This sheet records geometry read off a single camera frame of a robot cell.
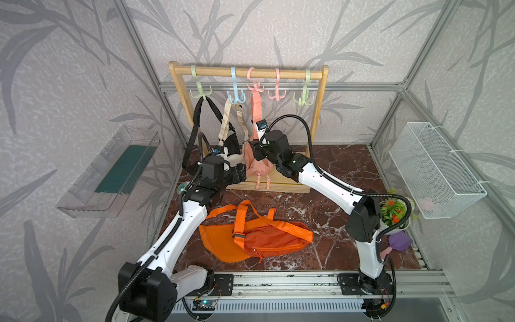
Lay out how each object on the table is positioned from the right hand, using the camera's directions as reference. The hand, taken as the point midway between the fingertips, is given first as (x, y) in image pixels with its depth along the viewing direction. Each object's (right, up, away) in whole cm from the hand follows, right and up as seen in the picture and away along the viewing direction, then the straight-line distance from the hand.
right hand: (255, 138), depth 80 cm
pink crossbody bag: (-1, -11, +9) cm, 14 cm away
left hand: (-6, -11, -1) cm, 13 cm away
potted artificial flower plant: (+53, -28, -4) cm, 61 cm away
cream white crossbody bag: (-12, -8, +15) cm, 20 cm away
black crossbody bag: (-13, 0, +17) cm, 21 cm away
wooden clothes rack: (+6, -19, +14) cm, 24 cm away
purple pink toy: (+61, -44, +4) cm, 75 cm away
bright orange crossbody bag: (-13, -43, +2) cm, 45 cm away
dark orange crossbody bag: (+7, -40, -2) cm, 40 cm away
